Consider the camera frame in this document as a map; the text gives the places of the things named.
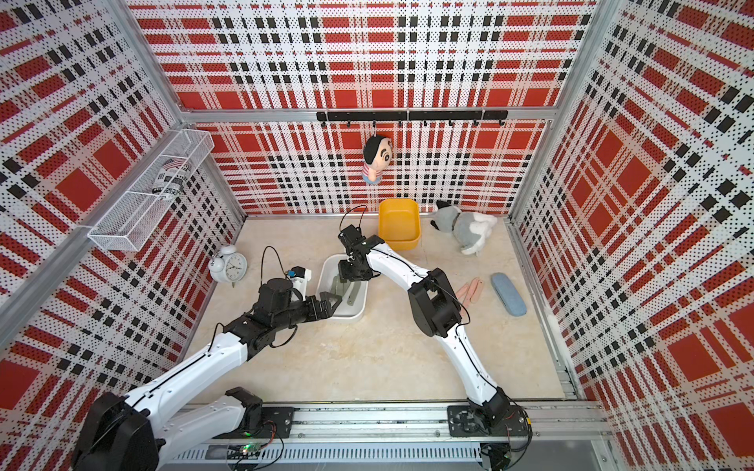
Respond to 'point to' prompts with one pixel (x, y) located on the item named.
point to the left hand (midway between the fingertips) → (335, 300)
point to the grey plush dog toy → (469, 230)
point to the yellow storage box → (400, 223)
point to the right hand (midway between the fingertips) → (351, 276)
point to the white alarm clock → (228, 265)
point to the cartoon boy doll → (377, 155)
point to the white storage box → (327, 270)
